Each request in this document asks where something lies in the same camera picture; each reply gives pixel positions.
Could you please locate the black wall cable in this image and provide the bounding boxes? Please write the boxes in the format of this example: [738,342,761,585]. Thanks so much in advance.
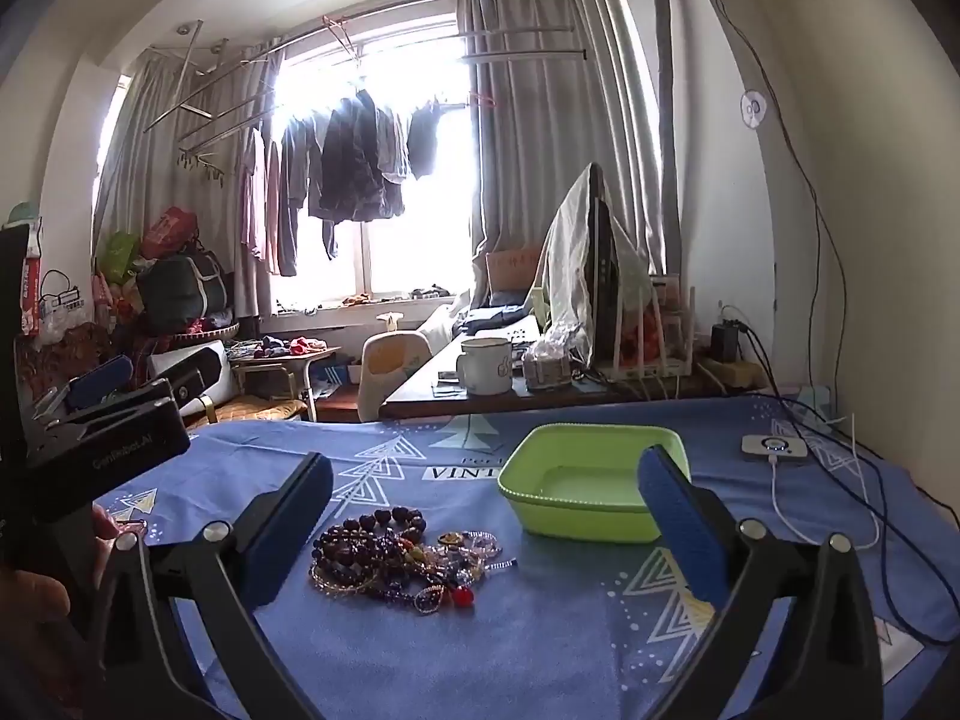
[716,0,852,421]

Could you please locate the white cable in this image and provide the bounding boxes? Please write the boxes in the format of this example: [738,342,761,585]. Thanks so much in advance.
[769,457,880,552]

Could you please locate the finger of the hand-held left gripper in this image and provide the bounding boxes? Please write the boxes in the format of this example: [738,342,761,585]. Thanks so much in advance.
[60,347,226,428]
[34,355,136,421]

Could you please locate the dark duffel bag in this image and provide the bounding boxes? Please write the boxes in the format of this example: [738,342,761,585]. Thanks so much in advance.
[135,251,230,335]

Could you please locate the green plastic basket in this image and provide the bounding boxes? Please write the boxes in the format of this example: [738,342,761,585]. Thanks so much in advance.
[497,424,692,545]

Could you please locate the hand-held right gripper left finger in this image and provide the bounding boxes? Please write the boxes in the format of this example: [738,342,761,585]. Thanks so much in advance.
[90,452,335,720]

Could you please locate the black power adapter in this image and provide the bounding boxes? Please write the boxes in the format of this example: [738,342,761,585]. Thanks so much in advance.
[709,319,743,362]

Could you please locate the green shopping bag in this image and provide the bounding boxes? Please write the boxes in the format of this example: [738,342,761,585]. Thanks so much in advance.
[96,231,143,286]

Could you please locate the red shopping bag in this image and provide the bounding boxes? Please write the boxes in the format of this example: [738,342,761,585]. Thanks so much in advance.
[142,206,200,260]

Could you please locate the cardboard box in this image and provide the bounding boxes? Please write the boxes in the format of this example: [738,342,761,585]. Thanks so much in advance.
[486,244,545,293]

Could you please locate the white router with antennas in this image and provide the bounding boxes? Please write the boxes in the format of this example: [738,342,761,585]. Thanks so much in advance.
[596,277,695,383]

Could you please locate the red and white box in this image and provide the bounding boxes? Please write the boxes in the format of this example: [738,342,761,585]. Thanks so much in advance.
[21,221,42,335]

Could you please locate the row of hanging clothes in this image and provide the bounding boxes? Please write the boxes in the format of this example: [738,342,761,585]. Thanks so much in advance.
[240,86,458,278]

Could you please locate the person's left hand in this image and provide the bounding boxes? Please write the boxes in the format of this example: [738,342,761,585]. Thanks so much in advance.
[0,502,121,646]

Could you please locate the blue printed blanket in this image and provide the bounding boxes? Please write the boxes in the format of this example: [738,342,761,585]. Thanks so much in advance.
[90,394,960,720]

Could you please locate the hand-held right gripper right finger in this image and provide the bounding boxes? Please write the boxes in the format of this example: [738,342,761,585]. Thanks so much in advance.
[636,444,905,720]

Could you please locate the white charger box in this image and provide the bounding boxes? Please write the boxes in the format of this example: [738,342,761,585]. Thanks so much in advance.
[741,433,809,466]

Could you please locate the black monitor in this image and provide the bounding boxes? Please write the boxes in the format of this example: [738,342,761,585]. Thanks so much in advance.
[589,165,623,372]

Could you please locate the pile of bead jewelry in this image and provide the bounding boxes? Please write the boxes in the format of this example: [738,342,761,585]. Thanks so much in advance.
[309,506,518,616]

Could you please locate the dark wooden desk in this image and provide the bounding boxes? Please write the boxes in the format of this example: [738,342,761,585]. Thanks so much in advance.
[379,315,773,421]

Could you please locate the white plastic chair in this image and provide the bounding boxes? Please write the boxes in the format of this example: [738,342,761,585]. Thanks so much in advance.
[358,330,434,421]

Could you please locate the small wooden table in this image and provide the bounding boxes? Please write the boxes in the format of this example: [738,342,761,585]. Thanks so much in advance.
[229,345,342,421]

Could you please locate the beige power strip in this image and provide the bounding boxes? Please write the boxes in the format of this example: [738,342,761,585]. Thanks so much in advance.
[697,356,766,391]

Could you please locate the metal ceiling drying rack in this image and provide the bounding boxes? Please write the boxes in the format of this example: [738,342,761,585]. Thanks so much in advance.
[142,0,586,158]

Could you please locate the grey curtain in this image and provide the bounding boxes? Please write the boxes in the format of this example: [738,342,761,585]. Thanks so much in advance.
[94,52,282,320]
[456,0,680,308]

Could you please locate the plastic bag of foil packets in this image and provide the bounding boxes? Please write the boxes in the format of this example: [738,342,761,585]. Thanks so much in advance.
[521,337,575,391]

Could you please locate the white enamel mug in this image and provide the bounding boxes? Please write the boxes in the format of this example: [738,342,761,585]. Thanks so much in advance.
[456,337,515,397]

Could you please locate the white wall power strip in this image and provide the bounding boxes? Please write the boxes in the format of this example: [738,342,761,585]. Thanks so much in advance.
[41,270,87,316]

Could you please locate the folded dark clothes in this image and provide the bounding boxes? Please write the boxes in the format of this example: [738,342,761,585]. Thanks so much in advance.
[457,304,537,335]

